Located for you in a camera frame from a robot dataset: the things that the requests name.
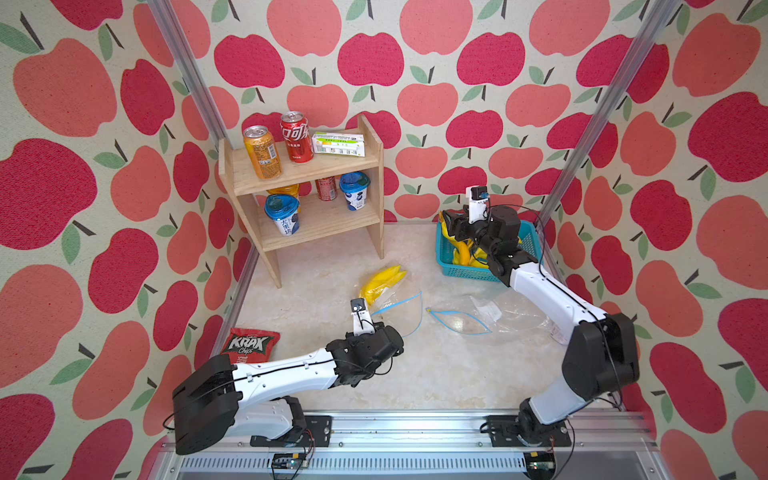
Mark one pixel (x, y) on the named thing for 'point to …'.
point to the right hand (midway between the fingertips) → (457, 213)
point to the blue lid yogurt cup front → (284, 210)
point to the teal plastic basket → (530, 245)
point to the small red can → (327, 188)
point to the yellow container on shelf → (292, 190)
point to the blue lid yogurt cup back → (354, 187)
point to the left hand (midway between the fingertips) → (380, 331)
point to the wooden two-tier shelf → (320, 219)
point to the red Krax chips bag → (248, 345)
